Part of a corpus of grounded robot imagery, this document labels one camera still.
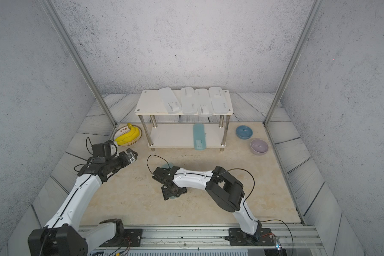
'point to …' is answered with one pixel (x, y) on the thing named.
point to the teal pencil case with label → (199, 136)
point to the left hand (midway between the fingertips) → (133, 156)
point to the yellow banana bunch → (132, 135)
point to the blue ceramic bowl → (244, 132)
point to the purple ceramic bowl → (258, 146)
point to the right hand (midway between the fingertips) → (172, 195)
